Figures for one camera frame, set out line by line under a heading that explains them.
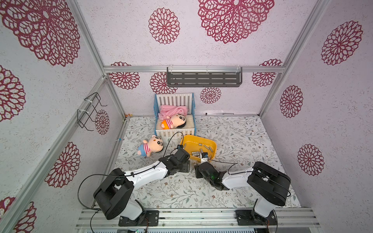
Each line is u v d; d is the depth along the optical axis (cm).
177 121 100
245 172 53
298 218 78
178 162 66
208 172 69
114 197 43
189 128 102
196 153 96
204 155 81
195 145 103
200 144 101
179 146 78
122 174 46
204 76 96
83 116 73
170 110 111
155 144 94
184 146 103
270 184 46
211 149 100
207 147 101
